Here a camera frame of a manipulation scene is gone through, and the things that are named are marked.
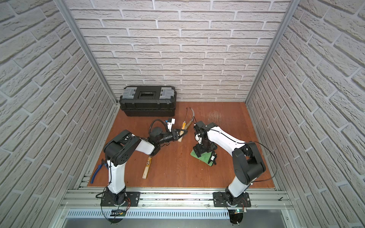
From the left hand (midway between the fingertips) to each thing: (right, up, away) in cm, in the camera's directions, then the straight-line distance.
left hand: (189, 131), depth 85 cm
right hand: (+11, -13, +1) cm, 17 cm away
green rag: (+9, -16, -1) cm, 19 cm away
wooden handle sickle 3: (+2, +6, +22) cm, 23 cm away
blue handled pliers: (-55, -21, -1) cm, 59 cm away
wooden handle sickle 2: (-4, +2, +2) cm, 5 cm away
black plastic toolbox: (-30, +20, +13) cm, 38 cm away
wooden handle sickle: (-25, -21, -1) cm, 33 cm away
